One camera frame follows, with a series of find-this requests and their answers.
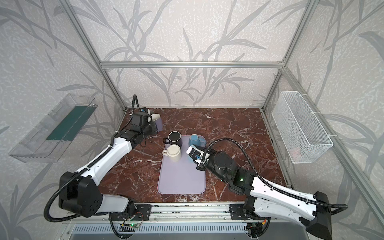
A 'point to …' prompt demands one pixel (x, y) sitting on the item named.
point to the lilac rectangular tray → (181, 177)
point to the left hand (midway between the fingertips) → (156, 120)
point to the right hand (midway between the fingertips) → (195, 141)
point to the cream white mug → (173, 152)
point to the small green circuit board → (134, 225)
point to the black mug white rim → (174, 138)
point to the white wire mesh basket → (303, 138)
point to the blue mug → (197, 140)
